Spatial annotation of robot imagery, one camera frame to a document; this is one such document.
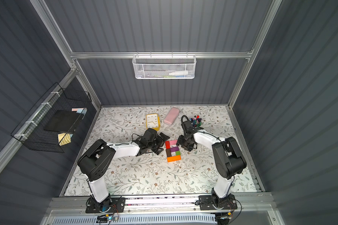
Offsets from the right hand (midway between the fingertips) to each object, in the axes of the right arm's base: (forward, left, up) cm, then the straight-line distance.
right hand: (179, 146), depth 92 cm
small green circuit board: (-39, +34, -2) cm, 52 cm away
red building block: (+2, +8, -2) cm, 9 cm away
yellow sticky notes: (-14, +52, +31) cm, 62 cm away
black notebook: (+1, +62, +26) cm, 68 cm away
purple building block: (-1, +3, -2) cm, 4 cm away
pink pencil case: (+28, +6, -2) cm, 29 cm away
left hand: (0, +6, +3) cm, 6 cm away
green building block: (-3, +1, -4) cm, 5 cm away
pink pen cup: (+14, -12, +9) cm, 20 cm away
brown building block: (-3, +7, -3) cm, 8 cm away
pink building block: (+5, +4, -2) cm, 7 cm away
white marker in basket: (+38, -2, +32) cm, 49 cm away
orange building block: (-7, +4, -4) cm, 9 cm away
